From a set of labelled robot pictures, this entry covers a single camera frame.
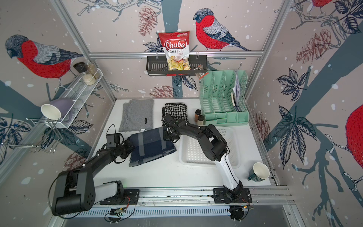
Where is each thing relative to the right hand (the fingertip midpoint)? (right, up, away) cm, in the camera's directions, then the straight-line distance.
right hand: (165, 138), depth 96 cm
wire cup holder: (-50, +10, -36) cm, 63 cm away
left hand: (-18, -1, -4) cm, 18 cm away
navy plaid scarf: (-11, -4, -2) cm, 12 cm away
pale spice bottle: (+25, +13, 0) cm, 28 cm away
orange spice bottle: (+22, +14, +5) cm, 27 cm away
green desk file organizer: (+41, +29, +24) cm, 56 cm away
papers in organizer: (+48, +31, -3) cm, 57 cm away
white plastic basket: (+19, -8, -6) cm, 21 cm away
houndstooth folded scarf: (+9, +19, +11) cm, 24 cm away
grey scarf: (-23, +16, +11) cm, 30 cm away
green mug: (+57, -16, -17) cm, 61 cm away
